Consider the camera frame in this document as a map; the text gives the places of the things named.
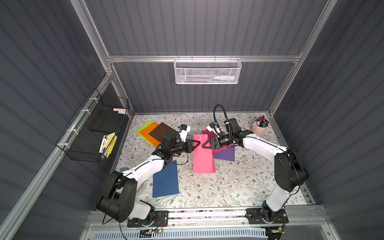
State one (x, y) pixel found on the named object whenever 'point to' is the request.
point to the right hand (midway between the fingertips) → (206, 146)
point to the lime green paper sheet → (142, 127)
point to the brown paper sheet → (161, 130)
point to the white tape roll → (142, 188)
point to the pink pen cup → (260, 125)
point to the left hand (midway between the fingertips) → (199, 143)
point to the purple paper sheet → (227, 154)
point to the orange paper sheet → (145, 132)
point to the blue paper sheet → (165, 182)
